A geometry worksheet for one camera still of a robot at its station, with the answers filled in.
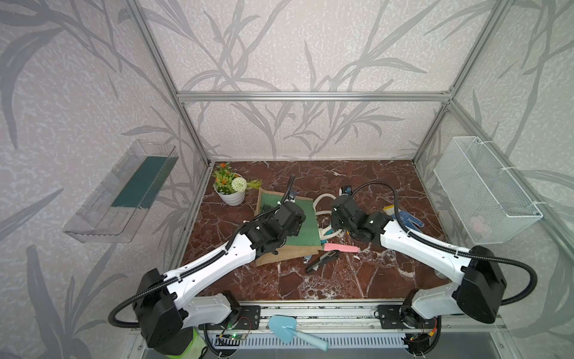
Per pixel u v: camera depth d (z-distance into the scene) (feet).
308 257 2.84
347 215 2.02
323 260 2.83
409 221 3.21
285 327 2.35
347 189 2.37
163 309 1.23
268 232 1.78
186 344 2.26
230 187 3.02
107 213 2.09
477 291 1.29
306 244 2.58
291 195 2.15
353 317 2.47
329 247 2.93
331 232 3.06
